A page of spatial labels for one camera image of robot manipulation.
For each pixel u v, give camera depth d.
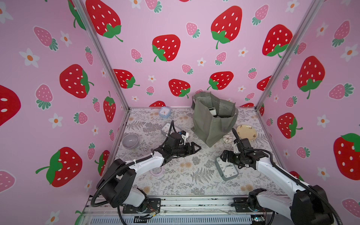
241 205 0.74
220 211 0.73
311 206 0.44
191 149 0.73
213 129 0.85
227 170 0.85
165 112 1.15
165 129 1.04
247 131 1.06
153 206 0.73
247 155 0.64
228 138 0.99
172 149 0.66
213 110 1.00
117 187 0.43
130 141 0.98
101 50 0.84
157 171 0.84
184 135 0.80
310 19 0.72
